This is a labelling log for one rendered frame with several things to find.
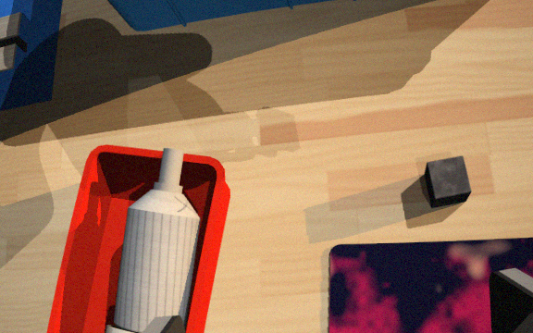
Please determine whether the blue plastic crate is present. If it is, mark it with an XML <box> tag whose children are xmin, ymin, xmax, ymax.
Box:
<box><xmin>108</xmin><ymin>0</ymin><xmax>333</xmax><ymax>31</ymax></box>

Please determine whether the dark grey block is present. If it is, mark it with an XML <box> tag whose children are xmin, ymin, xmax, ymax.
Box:
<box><xmin>424</xmin><ymin>155</ymin><xmax>472</xmax><ymax>208</ymax></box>

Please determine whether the dark red and navy mat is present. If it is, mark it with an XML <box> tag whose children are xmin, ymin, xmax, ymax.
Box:
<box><xmin>329</xmin><ymin>238</ymin><xmax>533</xmax><ymax>333</ymax></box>

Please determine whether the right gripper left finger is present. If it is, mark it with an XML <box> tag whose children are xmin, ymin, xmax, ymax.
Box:
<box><xmin>143</xmin><ymin>315</ymin><xmax>185</xmax><ymax>333</ymax></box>

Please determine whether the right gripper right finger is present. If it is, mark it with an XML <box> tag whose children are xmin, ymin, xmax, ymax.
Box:
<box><xmin>490</xmin><ymin>268</ymin><xmax>533</xmax><ymax>333</ymax></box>

